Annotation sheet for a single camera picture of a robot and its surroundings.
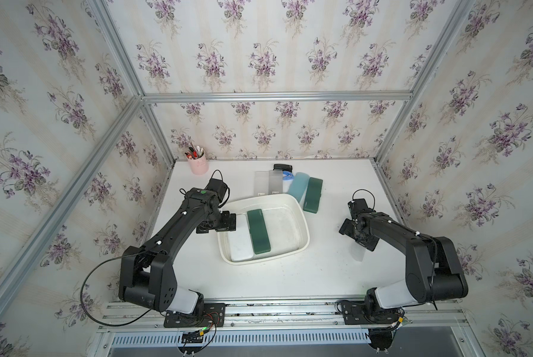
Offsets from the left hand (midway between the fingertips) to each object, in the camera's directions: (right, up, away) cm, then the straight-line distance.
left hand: (224, 229), depth 83 cm
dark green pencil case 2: (+38, +11, +22) cm, 46 cm away
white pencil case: (+6, -6, +5) cm, 10 cm away
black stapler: (+26, +25, +32) cm, 48 cm away
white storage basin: (+24, 0, +13) cm, 28 cm away
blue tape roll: (+27, +21, +29) cm, 44 cm away
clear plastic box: (+17, +18, +28) cm, 37 cm away
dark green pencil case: (+13, -3, +8) cm, 15 cm away
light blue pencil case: (+32, +16, +26) cm, 44 cm away
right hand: (+53, -5, +9) cm, 54 cm away
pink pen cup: (-18, +26, +26) cm, 41 cm away
